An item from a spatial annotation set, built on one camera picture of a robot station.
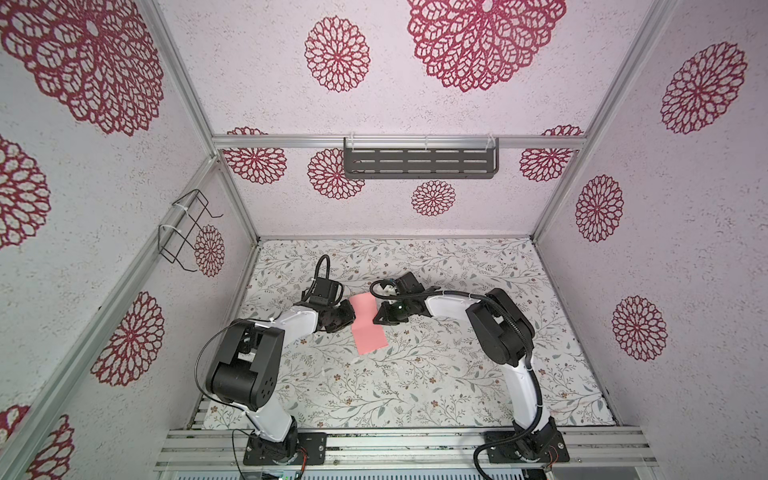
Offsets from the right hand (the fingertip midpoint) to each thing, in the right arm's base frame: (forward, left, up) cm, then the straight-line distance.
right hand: (375, 318), depth 97 cm
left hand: (-2, +6, +2) cm, 7 cm away
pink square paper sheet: (-6, +1, -2) cm, 6 cm away
